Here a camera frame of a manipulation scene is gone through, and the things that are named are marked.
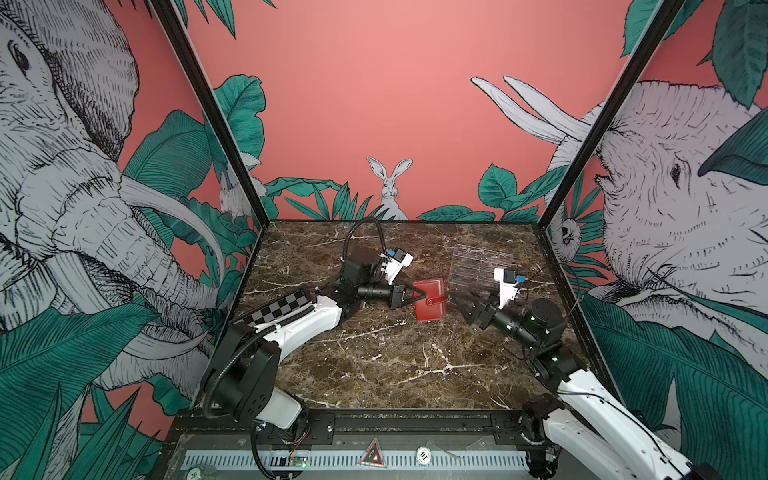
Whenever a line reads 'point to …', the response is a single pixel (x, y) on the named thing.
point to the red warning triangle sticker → (373, 455)
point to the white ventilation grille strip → (352, 460)
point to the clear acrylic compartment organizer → (474, 268)
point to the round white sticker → (423, 455)
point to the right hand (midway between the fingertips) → (460, 292)
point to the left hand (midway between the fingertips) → (425, 293)
